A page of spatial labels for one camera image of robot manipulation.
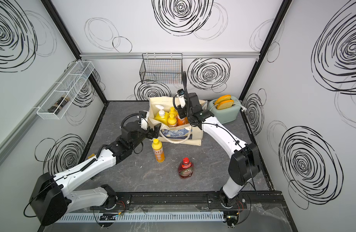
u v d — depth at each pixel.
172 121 0.84
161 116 0.83
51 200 0.38
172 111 0.85
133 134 0.58
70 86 0.81
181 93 0.70
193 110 0.62
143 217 0.77
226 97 0.92
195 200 0.76
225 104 0.91
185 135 0.86
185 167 0.71
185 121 0.91
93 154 0.87
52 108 0.66
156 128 0.73
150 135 0.70
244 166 0.44
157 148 0.73
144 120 0.63
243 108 0.96
